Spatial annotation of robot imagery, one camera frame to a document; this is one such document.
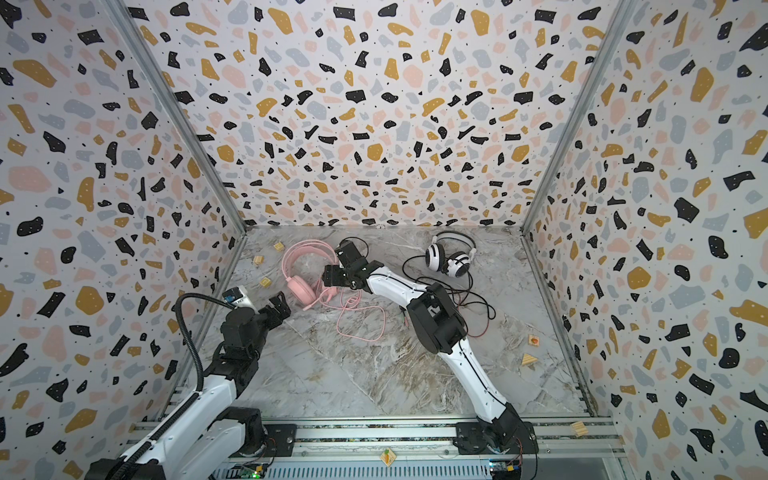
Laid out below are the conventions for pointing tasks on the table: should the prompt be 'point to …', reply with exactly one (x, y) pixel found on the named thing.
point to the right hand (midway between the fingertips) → (326, 270)
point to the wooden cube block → (533, 340)
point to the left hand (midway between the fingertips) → (268, 295)
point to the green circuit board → (250, 471)
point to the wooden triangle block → (528, 359)
